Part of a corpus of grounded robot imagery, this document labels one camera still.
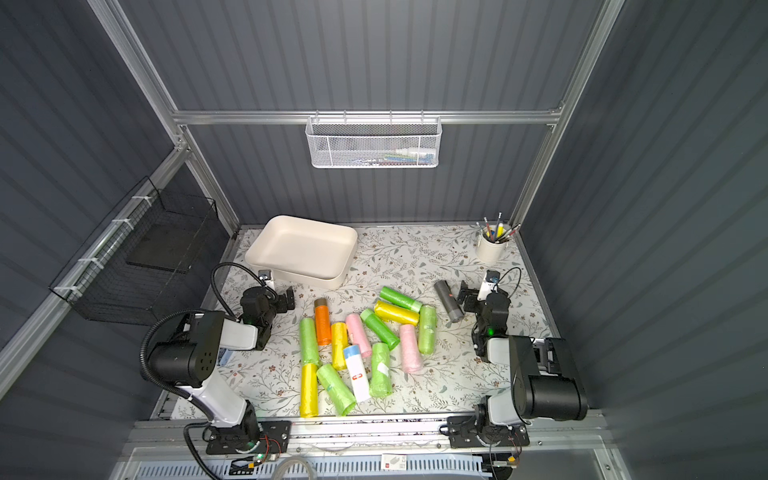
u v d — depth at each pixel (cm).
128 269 72
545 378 45
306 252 112
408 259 111
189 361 47
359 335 88
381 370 80
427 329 88
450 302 96
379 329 89
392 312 93
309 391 78
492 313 68
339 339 87
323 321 91
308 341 87
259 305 75
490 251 106
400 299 97
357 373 79
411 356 85
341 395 77
